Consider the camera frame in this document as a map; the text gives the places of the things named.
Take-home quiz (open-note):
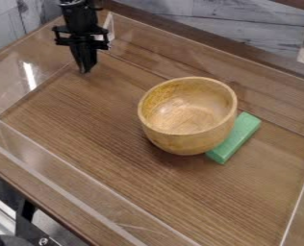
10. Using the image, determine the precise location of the clear acrylic corner bracket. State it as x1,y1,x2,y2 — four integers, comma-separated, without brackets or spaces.
103,12,116,42

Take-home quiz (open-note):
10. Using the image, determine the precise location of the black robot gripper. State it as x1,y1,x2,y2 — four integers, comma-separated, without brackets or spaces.
50,4,109,73

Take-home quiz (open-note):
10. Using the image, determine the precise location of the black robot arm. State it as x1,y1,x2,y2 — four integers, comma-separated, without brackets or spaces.
50,0,109,73

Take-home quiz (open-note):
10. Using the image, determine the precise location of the brown wooden bowl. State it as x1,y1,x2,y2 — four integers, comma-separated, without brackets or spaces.
137,77,238,156

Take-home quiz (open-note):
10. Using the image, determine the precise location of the green rectangular block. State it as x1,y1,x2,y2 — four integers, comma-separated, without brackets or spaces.
205,112,260,164

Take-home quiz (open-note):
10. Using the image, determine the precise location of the black table leg bracket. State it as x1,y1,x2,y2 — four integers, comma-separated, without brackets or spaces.
14,199,61,246

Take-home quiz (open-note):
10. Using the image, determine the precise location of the clear acrylic tray wall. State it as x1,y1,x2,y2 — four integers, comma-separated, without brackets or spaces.
0,15,304,246

